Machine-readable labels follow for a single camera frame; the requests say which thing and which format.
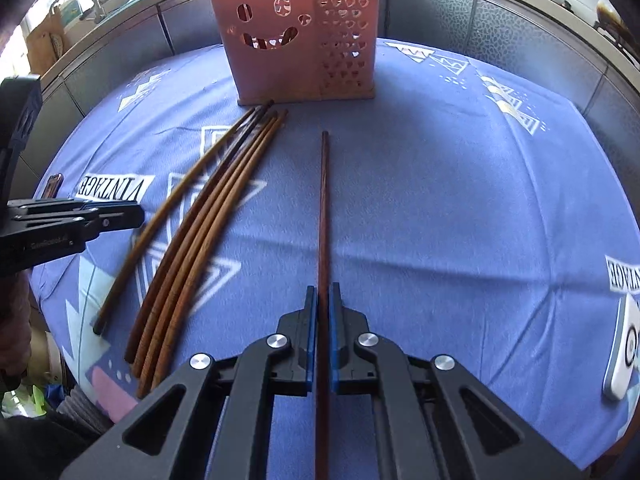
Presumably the pink plastic utensil holder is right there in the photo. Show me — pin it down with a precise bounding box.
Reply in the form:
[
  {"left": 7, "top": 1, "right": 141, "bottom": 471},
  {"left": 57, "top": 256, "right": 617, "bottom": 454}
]
[{"left": 209, "top": 0, "right": 379, "bottom": 107}]

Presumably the blue printed tablecloth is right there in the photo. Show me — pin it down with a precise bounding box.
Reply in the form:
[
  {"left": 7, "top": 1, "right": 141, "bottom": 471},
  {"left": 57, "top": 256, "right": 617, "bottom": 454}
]
[{"left": 27, "top": 37, "right": 640, "bottom": 480}]

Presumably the white pocket router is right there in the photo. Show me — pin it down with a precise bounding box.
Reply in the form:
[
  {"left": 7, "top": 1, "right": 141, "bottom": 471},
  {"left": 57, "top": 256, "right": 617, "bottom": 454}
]
[{"left": 602, "top": 295, "right": 640, "bottom": 402}]

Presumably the wooden cutting board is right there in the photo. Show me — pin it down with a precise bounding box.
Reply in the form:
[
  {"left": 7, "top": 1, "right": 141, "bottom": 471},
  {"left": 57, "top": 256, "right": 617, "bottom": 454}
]
[{"left": 25, "top": 10, "right": 67, "bottom": 77}]

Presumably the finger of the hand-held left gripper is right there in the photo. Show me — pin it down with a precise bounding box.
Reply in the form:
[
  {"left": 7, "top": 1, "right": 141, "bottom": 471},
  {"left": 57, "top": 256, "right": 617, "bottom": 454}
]
[
  {"left": 0, "top": 217, "right": 103, "bottom": 275},
  {"left": 5, "top": 198, "right": 146, "bottom": 231}
]

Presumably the person's left forearm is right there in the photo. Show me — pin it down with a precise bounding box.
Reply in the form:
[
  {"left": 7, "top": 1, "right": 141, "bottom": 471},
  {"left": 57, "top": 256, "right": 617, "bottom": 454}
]
[{"left": 0, "top": 280, "right": 32, "bottom": 378}]

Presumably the reddish brown single chopstick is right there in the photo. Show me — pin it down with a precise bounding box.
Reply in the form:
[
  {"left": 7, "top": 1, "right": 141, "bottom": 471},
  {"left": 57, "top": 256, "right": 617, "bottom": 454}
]
[{"left": 314, "top": 130, "right": 332, "bottom": 480}]

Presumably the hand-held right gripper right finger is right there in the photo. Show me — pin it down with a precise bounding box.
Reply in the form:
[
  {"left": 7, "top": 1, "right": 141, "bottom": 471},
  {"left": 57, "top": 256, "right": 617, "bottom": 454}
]
[{"left": 327, "top": 282, "right": 586, "bottom": 480}]

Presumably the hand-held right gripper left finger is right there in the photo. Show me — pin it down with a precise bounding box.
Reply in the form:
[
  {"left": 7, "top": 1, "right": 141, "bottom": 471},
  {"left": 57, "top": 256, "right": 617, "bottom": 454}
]
[{"left": 60, "top": 285, "right": 318, "bottom": 480}]

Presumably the bundle of wooden chopsticks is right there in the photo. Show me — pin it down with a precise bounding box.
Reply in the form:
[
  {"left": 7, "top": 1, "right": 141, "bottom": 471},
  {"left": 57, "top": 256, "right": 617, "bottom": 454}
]
[{"left": 92, "top": 100, "right": 291, "bottom": 401}]

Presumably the smartphone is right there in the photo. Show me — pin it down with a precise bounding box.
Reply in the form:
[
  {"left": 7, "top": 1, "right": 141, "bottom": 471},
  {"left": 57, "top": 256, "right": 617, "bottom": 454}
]
[{"left": 40, "top": 172, "right": 64, "bottom": 202}]

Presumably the grey kitchen countertop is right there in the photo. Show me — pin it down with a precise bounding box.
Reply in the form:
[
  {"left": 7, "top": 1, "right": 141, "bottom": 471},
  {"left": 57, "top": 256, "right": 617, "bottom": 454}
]
[{"left": 30, "top": 0, "right": 640, "bottom": 106}]

